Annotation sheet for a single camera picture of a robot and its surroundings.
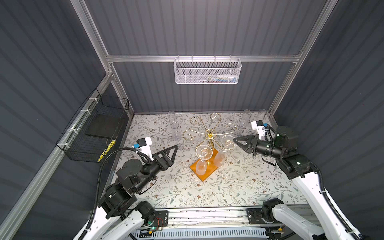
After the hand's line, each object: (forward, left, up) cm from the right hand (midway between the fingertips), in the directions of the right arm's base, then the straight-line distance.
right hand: (235, 142), depth 63 cm
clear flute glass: (+30, +32, -33) cm, 55 cm away
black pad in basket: (+13, +63, -3) cm, 65 cm away
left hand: (-4, +25, +2) cm, 25 cm away
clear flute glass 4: (0, +3, 0) cm, 3 cm away
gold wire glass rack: (+6, +10, -2) cm, 12 cm away
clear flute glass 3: (+29, -23, -11) cm, 39 cm away
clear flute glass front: (-4, +14, -2) cm, 14 cm away
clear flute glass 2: (+45, -21, -33) cm, 60 cm away
